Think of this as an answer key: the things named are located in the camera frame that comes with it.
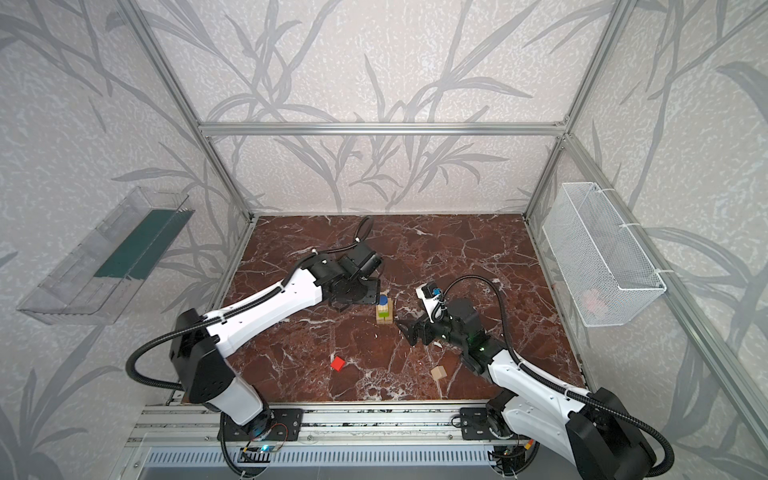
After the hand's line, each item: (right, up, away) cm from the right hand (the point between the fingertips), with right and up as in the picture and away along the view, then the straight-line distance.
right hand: (410, 303), depth 81 cm
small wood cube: (+8, -19, +1) cm, 21 cm away
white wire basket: (+41, +10, -19) cm, 46 cm away
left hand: (-9, +4, 0) cm, 10 cm away
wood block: (-7, -3, +6) cm, 10 cm away
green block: (-8, -5, +9) cm, 13 cm away
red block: (-20, -17, +2) cm, 27 cm away
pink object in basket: (+45, +2, -8) cm, 46 cm away
